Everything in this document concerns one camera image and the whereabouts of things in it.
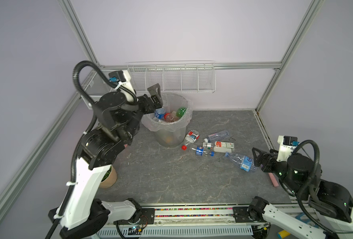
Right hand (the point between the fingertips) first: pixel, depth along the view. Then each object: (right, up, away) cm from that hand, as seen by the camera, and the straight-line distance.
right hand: (262, 151), depth 59 cm
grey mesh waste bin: (-39, +1, +35) cm, 53 cm away
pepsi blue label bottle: (-21, -6, +32) cm, 39 cm away
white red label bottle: (-8, -4, +35) cm, 36 cm away
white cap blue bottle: (-47, +18, +36) cm, 62 cm away
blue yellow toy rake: (+28, -36, +14) cm, 47 cm away
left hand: (-43, +22, -8) cm, 49 cm away
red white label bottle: (-25, +3, +43) cm, 50 cm away
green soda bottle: (-33, +18, +26) cm, 46 cm away
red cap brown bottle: (-39, +16, +39) cm, 57 cm away
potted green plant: (-70, -18, +17) cm, 74 cm away
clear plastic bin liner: (-39, +25, +37) cm, 59 cm away
